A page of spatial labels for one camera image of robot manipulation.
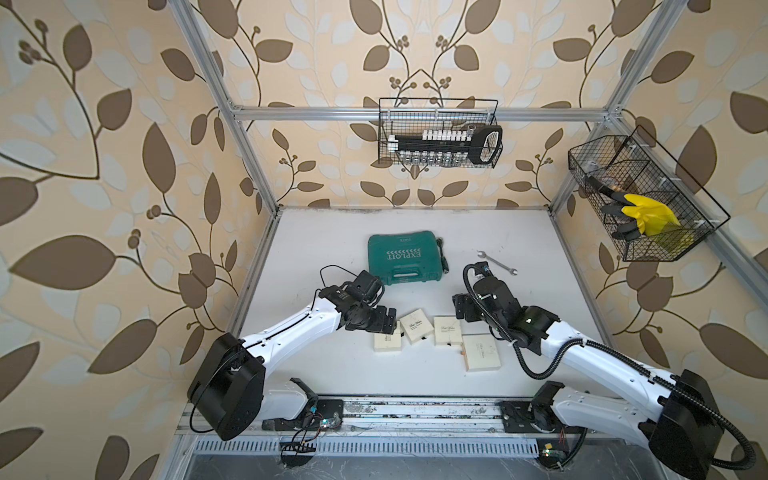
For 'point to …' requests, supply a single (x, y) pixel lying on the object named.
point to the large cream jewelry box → (480, 353)
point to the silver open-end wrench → (482, 254)
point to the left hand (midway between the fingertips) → (380, 321)
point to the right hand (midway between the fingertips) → (467, 296)
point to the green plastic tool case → (405, 257)
